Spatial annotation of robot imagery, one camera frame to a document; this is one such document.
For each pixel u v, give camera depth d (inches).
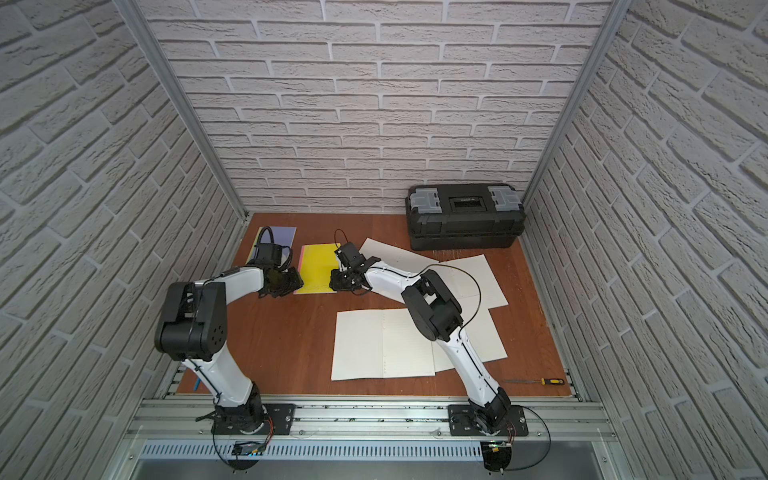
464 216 38.5
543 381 31.3
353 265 31.8
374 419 29.8
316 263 43.2
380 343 33.9
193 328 19.5
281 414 29.2
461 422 28.9
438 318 23.2
